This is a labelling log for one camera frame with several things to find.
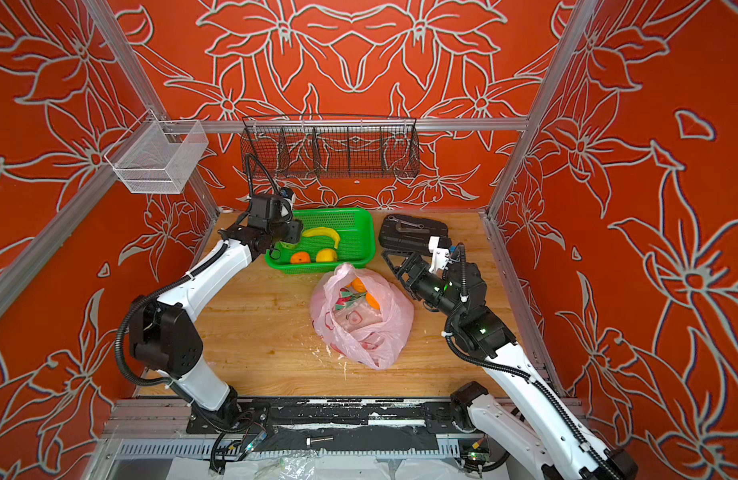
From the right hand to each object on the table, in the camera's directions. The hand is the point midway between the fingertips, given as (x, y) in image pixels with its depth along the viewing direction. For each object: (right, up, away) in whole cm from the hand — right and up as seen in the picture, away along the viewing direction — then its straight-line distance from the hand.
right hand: (382, 263), depth 64 cm
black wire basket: (-14, +36, +33) cm, 51 cm away
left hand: (-26, +11, +23) cm, 37 cm away
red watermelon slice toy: (-9, -13, +26) cm, 30 cm away
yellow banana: (-22, +8, +46) cm, 52 cm away
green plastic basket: (-17, +5, +46) cm, 49 cm away
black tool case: (+12, +7, +39) cm, 41 cm away
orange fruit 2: (-6, -10, +29) cm, 31 cm away
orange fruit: (-26, -1, +35) cm, 44 cm away
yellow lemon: (-17, 0, +34) cm, 38 cm away
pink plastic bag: (-5, -21, +17) cm, 28 cm away
